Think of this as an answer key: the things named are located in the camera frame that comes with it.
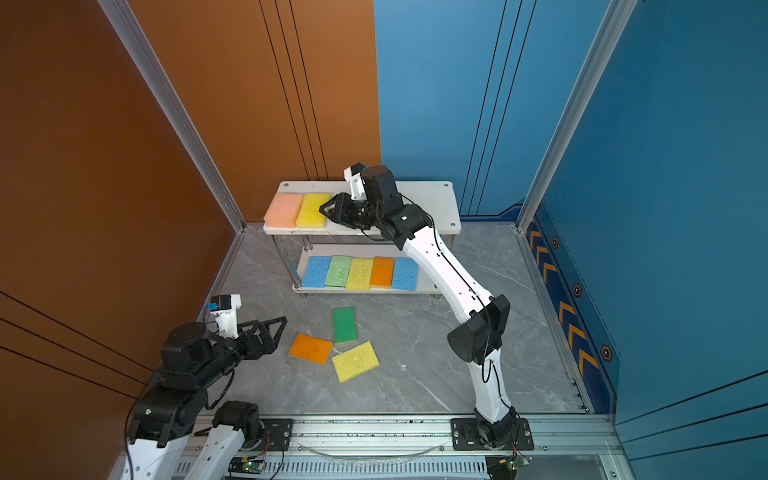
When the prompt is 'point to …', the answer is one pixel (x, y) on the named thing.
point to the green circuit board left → (245, 465)
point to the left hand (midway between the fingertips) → (273, 319)
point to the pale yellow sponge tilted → (355, 361)
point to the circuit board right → (504, 467)
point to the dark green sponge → (345, 328)
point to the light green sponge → (338, 271)
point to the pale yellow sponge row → (360, 274)
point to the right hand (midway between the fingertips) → (320, 210)
